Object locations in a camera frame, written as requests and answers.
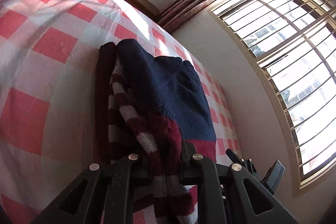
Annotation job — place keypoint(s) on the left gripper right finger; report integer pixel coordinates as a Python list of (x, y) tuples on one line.
[(229, 194)]

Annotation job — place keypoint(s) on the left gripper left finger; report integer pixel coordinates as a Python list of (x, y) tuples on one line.
[(100, 192)]

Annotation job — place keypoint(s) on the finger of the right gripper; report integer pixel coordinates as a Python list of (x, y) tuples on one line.
[(247, 164), (273, 177)]

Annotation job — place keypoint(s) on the striped red grey navy sweater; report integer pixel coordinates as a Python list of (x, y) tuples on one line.
[(155, 103)]

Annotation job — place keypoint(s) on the barred window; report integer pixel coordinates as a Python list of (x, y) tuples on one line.
[(292, 44)]

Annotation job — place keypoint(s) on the pink checkered bed sheet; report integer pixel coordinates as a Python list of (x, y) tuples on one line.
[(49, 51)]

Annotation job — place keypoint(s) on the wooden nightstand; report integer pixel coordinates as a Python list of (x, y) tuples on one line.
[(146, 7)]

